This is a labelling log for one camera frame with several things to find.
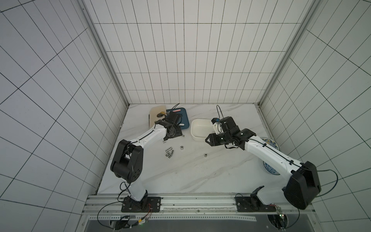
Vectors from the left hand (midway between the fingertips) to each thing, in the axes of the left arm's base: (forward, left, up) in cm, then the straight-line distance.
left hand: (173, 135), depth 91 cm
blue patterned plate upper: (-2, -64, -4) cm, 64 cm away
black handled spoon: (+25, +13, -9) cm, 30 cm away
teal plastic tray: (+15, -7, -7) cm, 18 cm away
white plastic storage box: (+10, -19, -5) cm, 22 cm away
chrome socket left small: (-1, +7, -6) cm, 9 cm away
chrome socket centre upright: (-5, -5, -6) cm, 10 cm away
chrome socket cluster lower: (-10, +3, -7) cm, 12 cm away
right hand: (-8, -18, +7) cm, 21 cm away
